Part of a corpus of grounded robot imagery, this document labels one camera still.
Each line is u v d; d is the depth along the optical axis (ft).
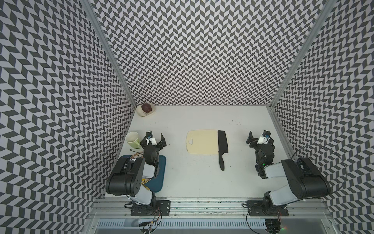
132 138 2.94
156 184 2.60
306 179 1.47
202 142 3.26
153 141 2.57
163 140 2.77
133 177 1.48
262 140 2.52
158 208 2.36
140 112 3.79
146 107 3.75
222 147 3.15
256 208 2.39
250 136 2.70
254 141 2.63
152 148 2.30
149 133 2.47
